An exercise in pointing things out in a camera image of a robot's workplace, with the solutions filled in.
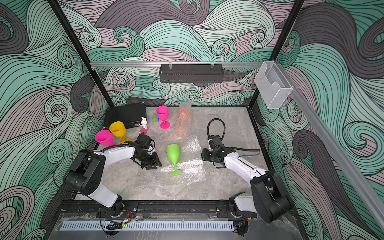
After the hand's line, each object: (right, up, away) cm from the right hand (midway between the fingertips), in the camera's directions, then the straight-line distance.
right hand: (203, 155), depth 88 cm
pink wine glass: (-27, +26, +12) cm, 39 cm away
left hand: (-26, -5, 0) cm, 27 cm away
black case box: (-54, +25, +26) cm, 65 cm away
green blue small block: (-34, +23, +22) cm, 47 cm away
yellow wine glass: (-51, +16, -1) cm, 54 cm away
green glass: (-18, +2, 0) cm, 18 cm away
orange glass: (-12, +20, +14) cm, 27 cm away
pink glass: (-56, +11, -6) cm, 57 cm away
